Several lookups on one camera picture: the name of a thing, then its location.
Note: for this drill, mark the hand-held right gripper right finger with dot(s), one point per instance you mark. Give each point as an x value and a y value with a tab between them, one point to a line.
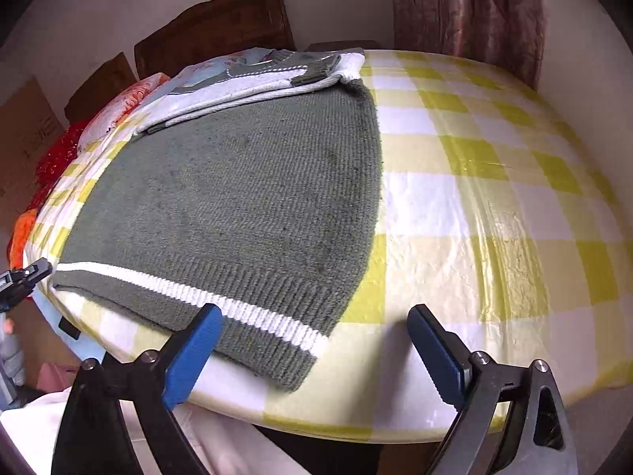
437	356

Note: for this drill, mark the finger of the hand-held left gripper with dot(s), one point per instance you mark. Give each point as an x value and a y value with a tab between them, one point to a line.
35	271

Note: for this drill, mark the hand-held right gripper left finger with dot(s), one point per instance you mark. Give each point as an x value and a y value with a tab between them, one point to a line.
190	351

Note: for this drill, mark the green knit sweater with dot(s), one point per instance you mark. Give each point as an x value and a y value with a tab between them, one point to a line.
222	198

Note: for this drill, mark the orange cloth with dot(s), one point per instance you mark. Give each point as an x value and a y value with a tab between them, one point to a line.
22	232

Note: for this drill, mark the person's white pants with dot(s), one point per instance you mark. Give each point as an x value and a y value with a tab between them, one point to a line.
222	445

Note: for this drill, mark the red floral blanket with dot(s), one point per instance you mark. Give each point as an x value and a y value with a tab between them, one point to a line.
59	153

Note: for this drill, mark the cardboard box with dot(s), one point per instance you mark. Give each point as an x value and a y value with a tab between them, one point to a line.
24	148

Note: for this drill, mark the yellow checked bed sheet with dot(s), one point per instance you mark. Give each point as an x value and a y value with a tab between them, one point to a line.
494	208

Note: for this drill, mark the pink floral pillow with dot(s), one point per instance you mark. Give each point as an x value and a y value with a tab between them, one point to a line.
128	104

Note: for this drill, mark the small wooden headboard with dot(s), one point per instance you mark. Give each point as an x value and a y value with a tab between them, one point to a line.
99	89

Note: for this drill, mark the blue floral pillow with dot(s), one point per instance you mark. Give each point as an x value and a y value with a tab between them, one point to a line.
207	72

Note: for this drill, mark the large wooden headboard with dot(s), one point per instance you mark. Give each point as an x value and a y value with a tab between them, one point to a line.
222	20

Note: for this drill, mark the pink floral curtain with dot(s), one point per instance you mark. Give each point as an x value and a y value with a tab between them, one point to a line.
470	15

